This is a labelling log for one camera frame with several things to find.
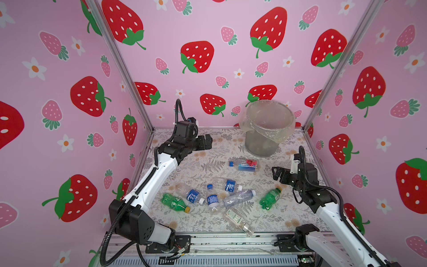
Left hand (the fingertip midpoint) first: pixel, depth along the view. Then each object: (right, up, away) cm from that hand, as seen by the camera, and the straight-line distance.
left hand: (205, 139), depth 80 cm
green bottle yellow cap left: (-16, -32, +2) cm, 35 cm away
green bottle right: (+34, -29, +4) cm, 45 cm away
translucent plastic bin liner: (+40, +14, +26) cm, 50 cm away
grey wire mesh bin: (+31, -3, +17) cm, 35 cm away
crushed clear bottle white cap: (+15, -32, +8) cm, 36 cm away
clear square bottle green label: (+15, -38, -4) cm, 41 cm away
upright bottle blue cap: (+3, -30, +2) cm, 30 cm away
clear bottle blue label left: (-9, -28, +4) cm, 29 cm away
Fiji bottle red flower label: (+23, -15, +16) cm, 32 cm away
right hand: (+36, -15, 0) cm, 39 cm away
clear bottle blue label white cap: (+12, -25, +7) cm, 28 cm away
